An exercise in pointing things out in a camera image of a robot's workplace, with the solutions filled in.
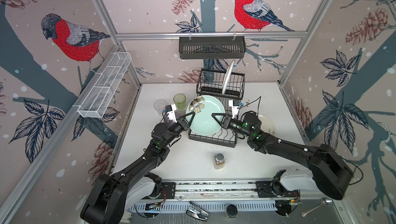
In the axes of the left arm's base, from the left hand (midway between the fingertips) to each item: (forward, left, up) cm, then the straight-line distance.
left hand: (195, 115), depth 72 cm
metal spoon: (-33, -60, -23) cm, 72 cm away
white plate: (+8, -46, -26) cm, 53 cm away
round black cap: (-36, -15, -15) cm, 42 cm away
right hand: (0, -8, -3) cm, 8 cm away
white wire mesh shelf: (+18, +47, +5) cm, 51 cm away
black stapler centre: (-36, -1, -24) cm, 43 cm away
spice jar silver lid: (-15, -12, -16) cm, 25 cm away
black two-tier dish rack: (+24, -20, -6) cm, 32 cm away
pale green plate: (-2, -4, -4) cm, 6 cm away
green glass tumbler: (+27, +12, -23) cm, 37 cm away
